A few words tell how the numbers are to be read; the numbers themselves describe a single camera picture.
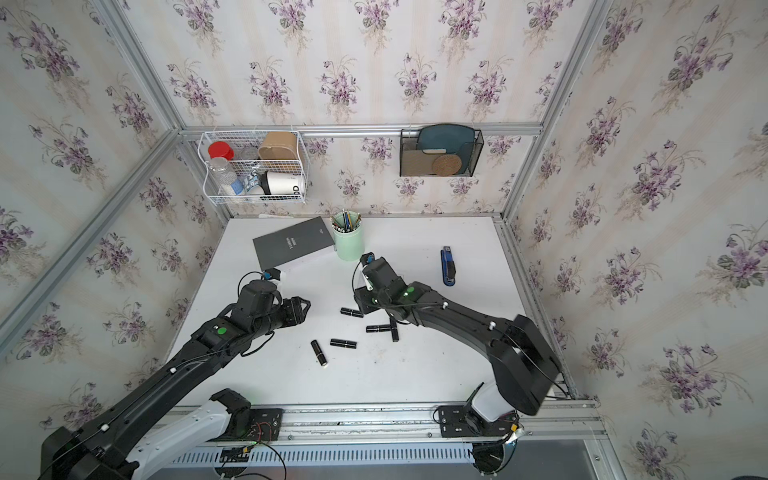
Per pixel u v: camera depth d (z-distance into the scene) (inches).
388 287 24.6
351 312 36.1
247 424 27.0
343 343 33.9
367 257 29.4
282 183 36.9
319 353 33.0
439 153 37.3
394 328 34.7
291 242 42.2
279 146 34.5
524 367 16.6
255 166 36.8
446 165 38.5
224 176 34.0
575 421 29.4
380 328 34.7
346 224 39.9
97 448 15.2
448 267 39.1
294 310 27.0
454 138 36.9
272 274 27.6
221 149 36.4
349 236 37.6
